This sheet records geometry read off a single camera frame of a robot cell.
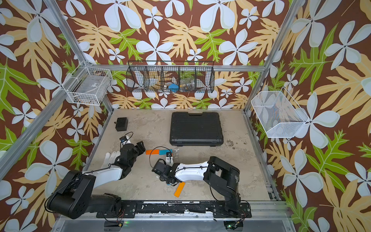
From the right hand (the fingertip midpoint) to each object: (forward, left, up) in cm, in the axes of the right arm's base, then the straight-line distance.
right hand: (165, 172), depth 88 cm
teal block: (+12, +2, +2) cm, 13 cm away
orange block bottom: (-10, -9, +1) cm, 14 cm away
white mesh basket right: (+23, -66, +28) cm, 75 cm away
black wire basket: (+54, -3, +33) cm, 63 cm away
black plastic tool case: (+27, -20, +9) cm, 35 cm away
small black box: (+35, +36, +5) cm, 50 cm away
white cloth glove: (+8, +36, +2) cm, 37 cm away
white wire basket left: (+42, +48, +35) cm, 73 cm away
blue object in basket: (+45, -5, +30) cm, 54 cm away
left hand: (+16, +17, +9) cm, 25 cm away
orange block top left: (+13, +8, +2) cm, 16 cm away
